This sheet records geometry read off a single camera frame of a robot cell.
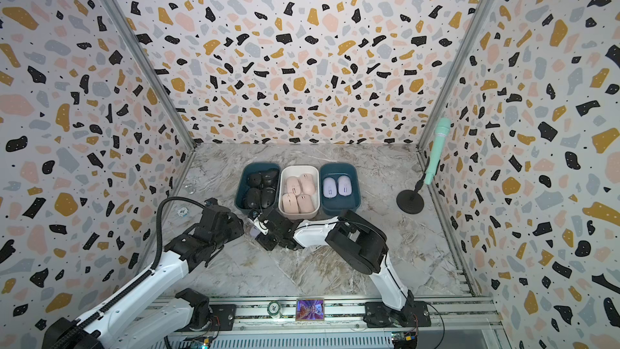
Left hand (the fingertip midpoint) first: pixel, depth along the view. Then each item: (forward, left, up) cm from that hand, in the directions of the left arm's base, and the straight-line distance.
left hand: (244, 223), depth 83 cm
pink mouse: (+12, -20, -8) cm, 25 cm away
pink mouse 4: (+21, -15, -7) cm, 26 cm away
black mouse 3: (+14, -5, -5) cm, 16 cm away
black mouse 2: (+22, +1, -5) cm, 23 cm away
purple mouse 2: (+20, -30, -8) cm, 37 cm away
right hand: (+1, -5, -10) cm, 11 cm away
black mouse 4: (+13, +1, -5) cm, 14 cm away
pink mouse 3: (+22, -21, -7) cm, 31 cm away
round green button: (-25, -13, -4) cm, 29 cm away
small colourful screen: (-25, -23, -9) cm, 35 cm away
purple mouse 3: (+20, -37, -8) cm, 43 cm away
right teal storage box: (+14, -32, -14) cm, 38 cm away
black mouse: (+23, -5, -4) cm, 23 cm away
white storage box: (+28, -16, -6) cm, 33 cm away
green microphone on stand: (+14, -64, -9) cm, 67 cm away
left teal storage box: (+29, +6, -5) cm, 30 cm away
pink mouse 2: (+12, -14, -7) cm, 20 cm away
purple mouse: (+1, -2, -8) cm, 8 cm away
